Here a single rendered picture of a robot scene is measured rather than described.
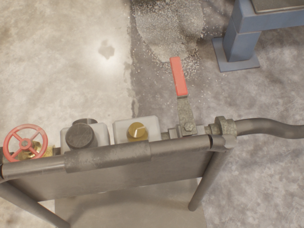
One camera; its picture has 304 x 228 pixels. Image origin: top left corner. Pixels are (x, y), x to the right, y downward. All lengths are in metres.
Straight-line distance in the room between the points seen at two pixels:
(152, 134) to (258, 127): 0.19
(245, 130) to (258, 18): 0.51
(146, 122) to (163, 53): 0.65
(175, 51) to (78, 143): 0.76
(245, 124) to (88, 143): 0.28
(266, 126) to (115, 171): 0.29
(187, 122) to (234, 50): 0.62
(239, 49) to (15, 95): 0.75
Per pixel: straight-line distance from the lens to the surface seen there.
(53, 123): 1.18
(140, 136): 0.59
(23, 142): 0.61
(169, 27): 1.33
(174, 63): 0.67
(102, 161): 0.50
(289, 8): 1.12
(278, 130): 0.72
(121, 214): 1.05
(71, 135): 0.59
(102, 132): 0.63
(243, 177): 1.11
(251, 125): 0.67
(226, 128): 0.65
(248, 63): 1.28
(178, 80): 0.65
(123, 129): 0.63
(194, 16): 1.38
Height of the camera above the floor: 1.04
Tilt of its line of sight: 65 degrees down
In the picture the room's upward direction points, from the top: straight up
